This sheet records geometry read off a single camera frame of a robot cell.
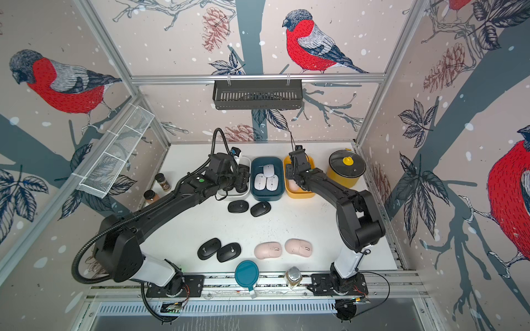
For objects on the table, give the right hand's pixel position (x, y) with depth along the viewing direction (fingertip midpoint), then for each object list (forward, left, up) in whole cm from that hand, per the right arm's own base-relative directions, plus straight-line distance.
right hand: (295, 166), depth 96 cm
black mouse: (-17, +26, -9) cm, 33 cm away
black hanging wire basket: (+34, +20, +16) cm, 42 cm away
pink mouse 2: (-36, +12, -9) cm, 39 cm away
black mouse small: (-19, +22, +13) cm, 31 cm away
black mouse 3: (-36, +36, -10) cm, 52 cm away
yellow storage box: (-10, -1, -8) cm, 13 cm away
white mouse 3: (-4, +17, -9) cm, 20 cm away
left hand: (-10, +22, +9) cm, 25 cm away
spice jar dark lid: (-7, +64, -2) cm, 64 cm away
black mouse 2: (-18, +16, -10) cm, 26 cm away
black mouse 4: (-37, +27, -9) cm, 47 cm away
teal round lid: (-46, +18, -4) cm, 49 cm away
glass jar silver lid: (-47, +2, -1) cm, 47 cm away
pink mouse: (-5, +1, -9) cm, 10 cm away
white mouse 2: (-4, +11, -9) cm, 15 cm away
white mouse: (+3, +13, -8) cm, 16 cm away
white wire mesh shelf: (-16, +78, +13) cm, 81 cm away
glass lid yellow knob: (+1, -24, +2) cm, 25 cm away
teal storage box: (+6, +19, -9) cm, 22 cm away
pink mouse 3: (-34, -1, -9) cm, 35 cm away
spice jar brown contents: (-16, +64, -5) cm, 66 cm away
